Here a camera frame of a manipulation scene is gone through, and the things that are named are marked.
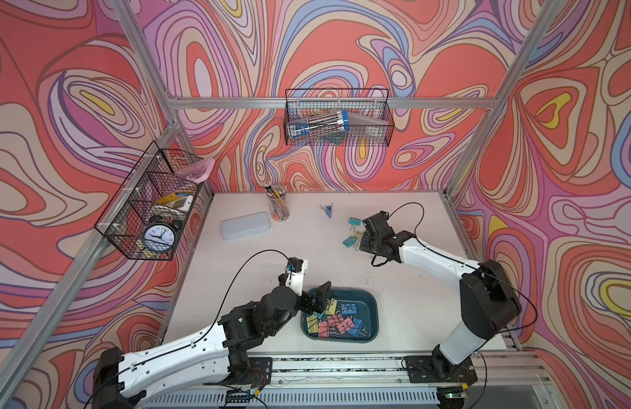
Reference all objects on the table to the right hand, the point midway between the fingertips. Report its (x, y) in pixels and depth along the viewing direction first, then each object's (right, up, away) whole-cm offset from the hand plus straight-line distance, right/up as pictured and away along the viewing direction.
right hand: (368, 247), depth 92 cm
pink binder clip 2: (-17, -25, -13) cm, 33 cm away
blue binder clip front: (-6, -24, -12) cm, 27 cm away
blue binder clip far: (-14, +14, +17) cm, 26 cm away
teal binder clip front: (-6, +1, +9) cm, 11 cm away
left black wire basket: (-69, +12, -17) cm, 72 cm away
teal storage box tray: (-2, -20, -8) cm, 21 cm away
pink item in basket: (-60, +27, -6) cm, 66 cm away
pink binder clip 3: (-10, -22, -15) cm, 29 cm away
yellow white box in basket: (-60, +17, -17) cm, 64 cm away
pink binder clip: (-13, -22, -11) cm, 28 cm away
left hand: (-18, -7, -21) cm, 29 cm away
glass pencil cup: (-34, +17, +11) cm, 40 cm away
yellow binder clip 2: (-14, -19, -8) cm, 25 cm away
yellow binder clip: (-20, -23, -11) cm, 33 cm away
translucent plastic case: (-50, +7, +17) cm, 54 cm away
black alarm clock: (-61, +6, -24) cm, 66 cm away
